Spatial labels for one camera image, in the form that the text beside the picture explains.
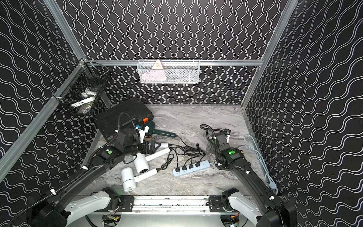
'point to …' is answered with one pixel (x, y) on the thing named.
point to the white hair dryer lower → (129, 181)
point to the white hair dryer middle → (140, 160)
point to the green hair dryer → (151, 125)
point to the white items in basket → (86, 99)
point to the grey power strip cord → (249, 144)
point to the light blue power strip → (203, 165)
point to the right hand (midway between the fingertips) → (219, 145)
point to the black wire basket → (78, 94)
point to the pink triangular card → (156, 73)
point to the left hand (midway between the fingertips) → (154, 141)
